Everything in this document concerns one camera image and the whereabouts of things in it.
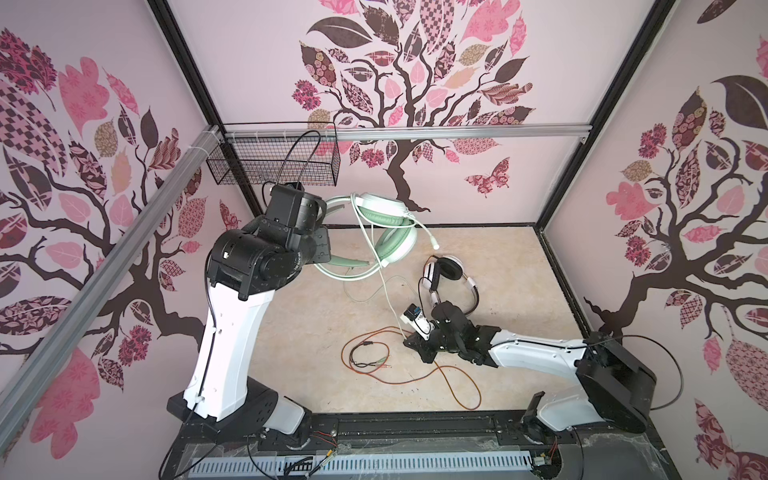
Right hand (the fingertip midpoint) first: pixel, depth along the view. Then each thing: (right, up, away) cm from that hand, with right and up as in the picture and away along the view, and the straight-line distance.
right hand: (405, 338), depth 82 cm
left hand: (-21, +26, -22) cm, 39 cm away
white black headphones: (+16, +19, +16) cm, 29 cm away
